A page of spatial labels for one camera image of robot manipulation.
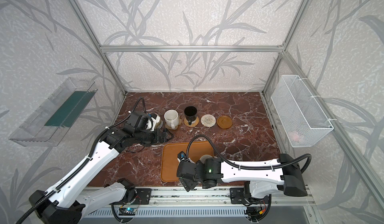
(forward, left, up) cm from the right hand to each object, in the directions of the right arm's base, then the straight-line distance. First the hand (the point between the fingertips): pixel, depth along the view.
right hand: (187, 171), depth 70 cm
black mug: (+35, 0, -2) cm, 35 cm away
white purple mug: (+8, -8, -5) cm, 12 cm away
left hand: (+14, +9, +10) cm, 20 cm away
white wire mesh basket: (+14, -49, +23) cm, 56 cm away
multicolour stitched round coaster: (+36, -11, -11) cm, 39 cm away
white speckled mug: (+37, +14, -9) cm, 41 cm away
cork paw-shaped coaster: (+30, +15, -12) cm, 36 cm away
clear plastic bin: (+14, +59, +21) cm, 64 cm away
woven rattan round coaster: (+33, -1, -10) cm, 35 cm away
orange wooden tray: (+14, +13, -12) cm, 23 cm away
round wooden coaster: (+35, -22, -12) cm, 44 cm away
